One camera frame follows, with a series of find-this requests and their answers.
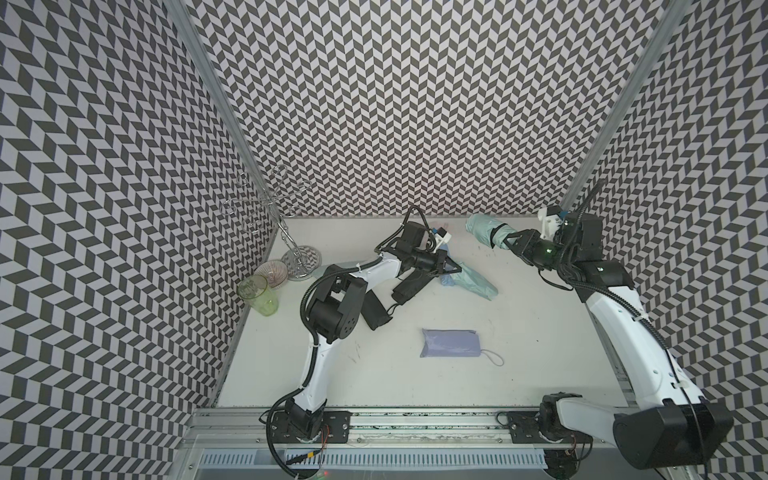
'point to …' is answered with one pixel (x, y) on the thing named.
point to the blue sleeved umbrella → (447, 279)
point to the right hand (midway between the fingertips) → (505, 244)
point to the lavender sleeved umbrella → (455, 342)
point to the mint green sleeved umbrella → (490, 231)
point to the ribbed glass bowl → (274, 271)
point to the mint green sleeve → (467, 278)
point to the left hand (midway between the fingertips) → (460, 270)
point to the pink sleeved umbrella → (439, 225)
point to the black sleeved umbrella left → (373, 310)
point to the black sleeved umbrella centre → (412, 284)
